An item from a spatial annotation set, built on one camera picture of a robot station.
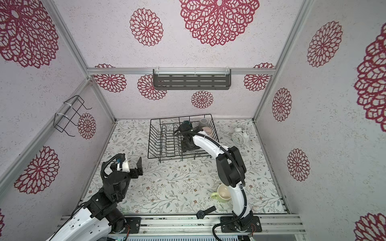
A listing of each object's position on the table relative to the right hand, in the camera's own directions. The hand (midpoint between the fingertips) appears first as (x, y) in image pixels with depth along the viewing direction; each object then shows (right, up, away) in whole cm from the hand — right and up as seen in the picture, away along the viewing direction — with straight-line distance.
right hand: (188, 145), depth 94 cm
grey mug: (+10, +15, +9) cm, 20 cm away
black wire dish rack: (-16, 0, +5) cm, 16 cm away
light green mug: (+20, -26, -11) cm, 35 cm away
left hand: (-27, -6, -18) cm, 33 cm away
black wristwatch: (+7, -34, -18) cm, 39 cm away
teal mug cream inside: (0, +15, +8) cm, 17 cm away
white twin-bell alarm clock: (+34, +5, +4) cm, 35 cm away
